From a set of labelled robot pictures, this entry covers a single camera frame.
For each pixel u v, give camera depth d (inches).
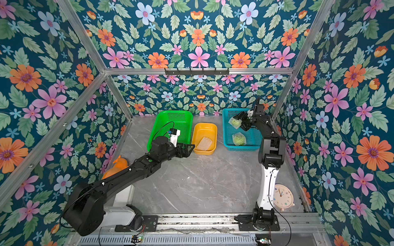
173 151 27.6
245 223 28.7
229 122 40.4
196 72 36.4
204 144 38.9
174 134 28.8
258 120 30.8
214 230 28.4
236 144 38.9
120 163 36.0
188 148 29.0
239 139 38.6
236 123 38.9
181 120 45.3
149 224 28.9
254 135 42.6
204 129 42.6
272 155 24.2
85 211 16.2
